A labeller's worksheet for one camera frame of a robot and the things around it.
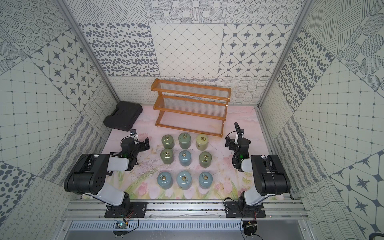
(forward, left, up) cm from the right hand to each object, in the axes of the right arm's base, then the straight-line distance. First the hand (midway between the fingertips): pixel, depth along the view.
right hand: (236, 138), depth 95 cm
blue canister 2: (-28, +42, +3) cm, 51 cm away
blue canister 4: (-27, +21, +3) cm, 34 cm away
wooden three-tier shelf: (+32, +32, -3) cm, 45 cm away
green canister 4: (-16, +21, +3) cm, 26 cm away
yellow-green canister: (-4, +23, +3) cm, 23 cm away
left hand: (-2, +60, +2) cm, 60 cm away
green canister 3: (-14, +43, +3) cm, 45 cm away
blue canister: (-15, +32, +3) cm, 36 cm away
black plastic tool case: (+17, +80, +2) cm, 82 cm away
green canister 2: (-2, +34, +3) cm, 34 cm away
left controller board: (-46, +62, -6) cm, 78 cm away
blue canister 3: (-28, +32, +4) cm, 43 cm away
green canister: (-4, +44, +2) cm, 44 cm away
